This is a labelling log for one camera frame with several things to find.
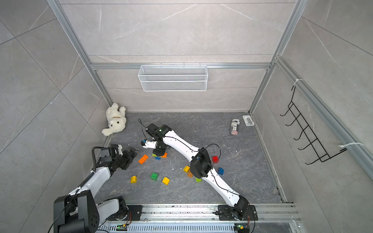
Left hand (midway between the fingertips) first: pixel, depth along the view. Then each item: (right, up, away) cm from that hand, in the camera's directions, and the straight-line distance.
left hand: (136, 152), depth 88 cm
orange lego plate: (+18, -2, 0) cm, 18 cm away
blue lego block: (+12, -5, +4) cm, 14 cm away
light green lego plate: (+39, -15, -5) cm, 42 cm away
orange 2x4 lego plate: (+3, -5, +4) cm, 7 cm away
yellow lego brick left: (0, -14, -6) cm, 16 cm away
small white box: (+80, +21, +26) cm, 87 cm away
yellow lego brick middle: (+19, -15, -6) cm, 25 cm away
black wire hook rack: (+89, +13, -21) cm, 93 cm away
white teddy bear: (-20, +20, +15) cm, 32 cm away
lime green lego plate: (+11, -1, -1) cm, 11 cm away
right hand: (+15, 0, +3) cm, 15 cm away
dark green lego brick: (+13, -13, -6) cm, 19 cm away
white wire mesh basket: (+22, +50, +12) cm, 56 cm away
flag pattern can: (+67, +16, +19) cm, 71 cm away
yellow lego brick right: (+31, -10, -2) cm, 33 cm away
